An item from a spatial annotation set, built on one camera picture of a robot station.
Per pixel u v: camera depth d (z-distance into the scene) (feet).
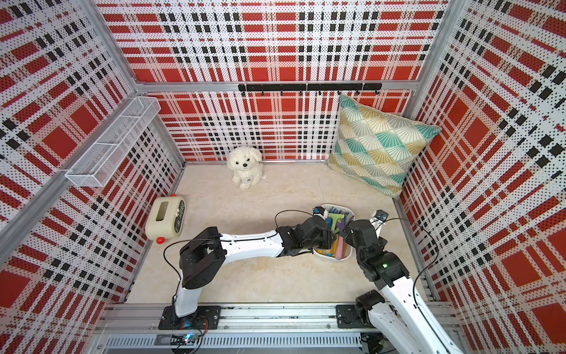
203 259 1.63
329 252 2.58
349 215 3.03
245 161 3.23
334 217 2.76
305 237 2.11
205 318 2.40
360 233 1.76
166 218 2.91
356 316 2.34
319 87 2.91
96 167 2.26
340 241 2.74
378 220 2.08
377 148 2.97
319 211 2.51
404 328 1.79
